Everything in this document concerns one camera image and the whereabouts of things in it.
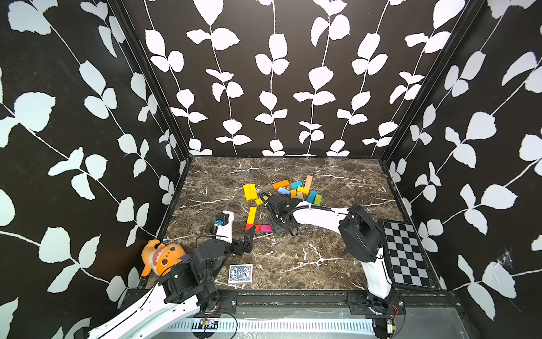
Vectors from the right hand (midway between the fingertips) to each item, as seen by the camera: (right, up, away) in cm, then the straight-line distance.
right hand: (278, 223), depth 93 cm
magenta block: (-5, -1, -3) cm, 6 cm away
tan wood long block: (+11, +11, +11) cm, 19 cm away
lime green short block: (+19, +10, +9) cm, 23 cm away
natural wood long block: (+16, +18, +15) cm, 28 cm away
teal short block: (+9, +17, +15) cm, 24 cm away
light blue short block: (+2, +14, +14) cm, 19 cm away
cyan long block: (+17, +11, +11) cm, 22 cm away
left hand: (-12, +5, -23) cm, 26 cm away
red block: (-14, -2, +1) cm, 14 cm away
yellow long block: (-12, +3, +2) cm, 13 cm away
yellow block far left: (-15, +14, +11) cm, 23 cm away
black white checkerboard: (+52, -13, -12) cm, 54 cm away
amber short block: (+12, +14, +12) cm, 22 cm away
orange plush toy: (-44, -9, -18) cm, 48 cm away
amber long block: (+8, +13, +11) cm, 18 cm away
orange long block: (+1, +17, +15) cm, 23 cm away
